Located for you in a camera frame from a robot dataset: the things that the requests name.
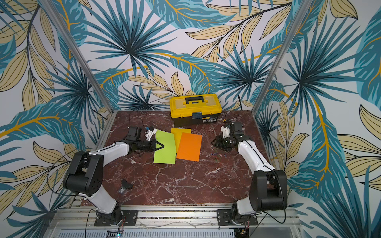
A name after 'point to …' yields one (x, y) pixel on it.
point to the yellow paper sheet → (177, 133)
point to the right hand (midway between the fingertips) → (215, 143)
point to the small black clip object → (125, 185)
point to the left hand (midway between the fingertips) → (162, 147)
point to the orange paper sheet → (190, 147)
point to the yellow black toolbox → (195, 109)
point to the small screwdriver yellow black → (225, 120)
